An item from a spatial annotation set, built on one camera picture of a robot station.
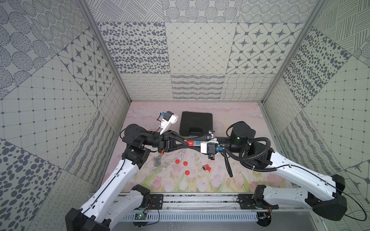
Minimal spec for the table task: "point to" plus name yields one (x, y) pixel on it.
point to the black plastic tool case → (195, 123)
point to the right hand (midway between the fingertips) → (188, 139)
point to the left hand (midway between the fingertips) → (188, 152)
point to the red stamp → (206, 168)
